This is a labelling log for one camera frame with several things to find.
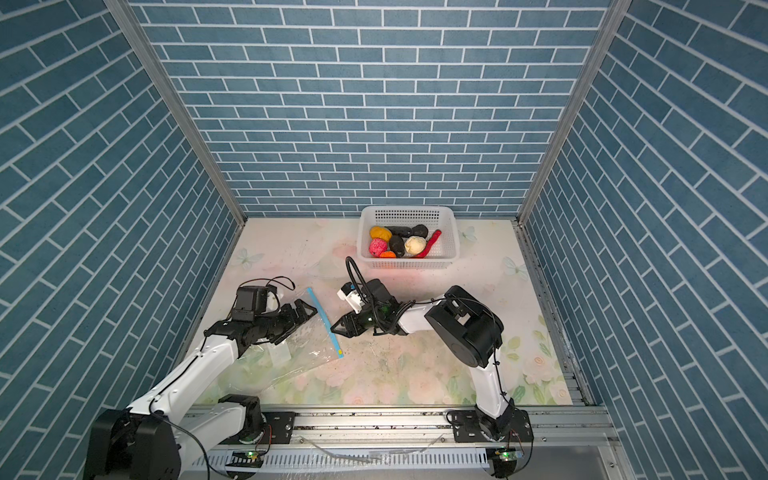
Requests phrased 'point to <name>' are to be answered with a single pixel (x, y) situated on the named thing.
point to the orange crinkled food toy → (388, 254)
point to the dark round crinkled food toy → (420, 230)
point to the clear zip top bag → (258, 364)
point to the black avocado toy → (397, 244)
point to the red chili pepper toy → (429, 244)
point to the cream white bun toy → (415, 245)
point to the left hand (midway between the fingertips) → (309, 316)
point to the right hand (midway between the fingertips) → (334, 325)
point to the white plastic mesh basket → (408, 237)
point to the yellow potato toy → (380, 232)
